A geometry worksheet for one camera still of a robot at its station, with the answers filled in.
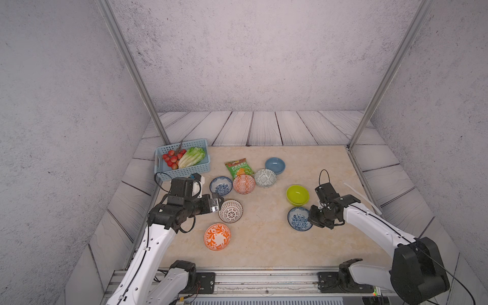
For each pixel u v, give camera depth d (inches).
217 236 33.2
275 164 43.2
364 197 38.4
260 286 28.6
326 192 26.9
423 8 27.6
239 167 42.1
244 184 40.0
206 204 25.5
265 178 41.2
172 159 43.3
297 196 38.4
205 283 28.8
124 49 31.3
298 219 35.0
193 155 42.5
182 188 21.6
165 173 21.9
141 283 15.7
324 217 28.0
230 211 35.9
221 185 40.0
